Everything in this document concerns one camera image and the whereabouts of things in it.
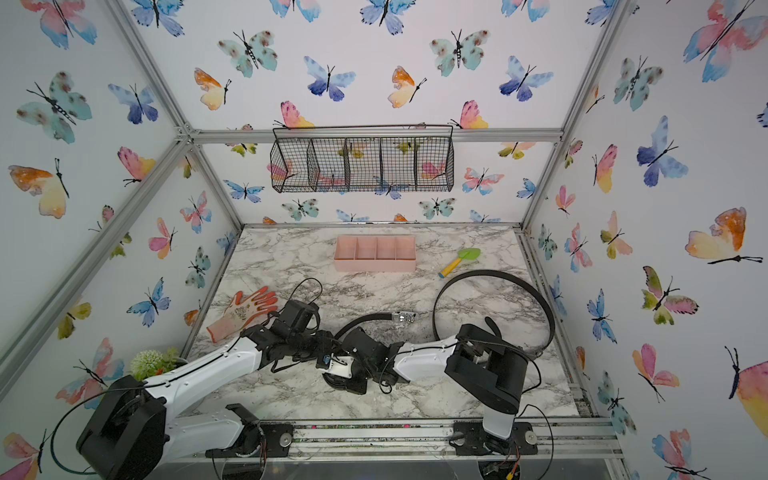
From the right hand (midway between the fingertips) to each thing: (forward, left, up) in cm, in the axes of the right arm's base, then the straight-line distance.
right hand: (340, 371), depth 82 cm
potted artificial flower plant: (-4, +42, +13) cm, 44 cm away
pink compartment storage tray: (+46, -5, -4) cm, 46 cm away
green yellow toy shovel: (+45, -39, -2) cm, 59 cm away
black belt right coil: (+17, -43, 0) cm, 46 cm away
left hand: (+6, +1, +3) cm, 6 cm away
